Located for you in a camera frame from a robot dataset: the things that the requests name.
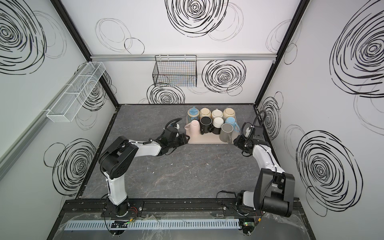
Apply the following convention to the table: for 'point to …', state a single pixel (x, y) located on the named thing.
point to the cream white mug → (217, 113)
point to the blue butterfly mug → (193, 113)
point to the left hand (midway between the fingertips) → (190, 138)
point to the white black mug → (217, 123)
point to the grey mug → (226, 132)
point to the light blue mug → (232, 120)
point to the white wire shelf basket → (70, 103)
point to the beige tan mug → (228, 112)
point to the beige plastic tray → (208, 138)
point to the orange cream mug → (205, 112)
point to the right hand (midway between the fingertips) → (235, 141)
